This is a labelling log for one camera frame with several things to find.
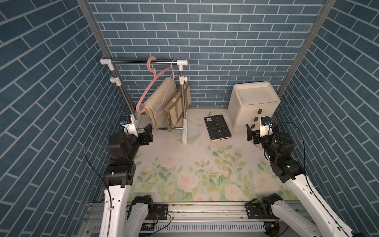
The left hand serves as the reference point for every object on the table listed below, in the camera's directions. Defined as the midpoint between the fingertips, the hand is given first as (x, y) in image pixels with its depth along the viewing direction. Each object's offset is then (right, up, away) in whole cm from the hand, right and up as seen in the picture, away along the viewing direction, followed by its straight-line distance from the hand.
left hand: (147, 123), depth 66 cm
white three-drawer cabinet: (+56, +13, +27) cm, 64 cm away
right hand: (+53, 0, +5) cm, 53 cm away
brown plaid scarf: (+9, +8, +21) cm, 24 cm away
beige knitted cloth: (-1, +9, +17) cm, 19 cm away
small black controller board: (-2, -51, +5) cm, 51 cm away
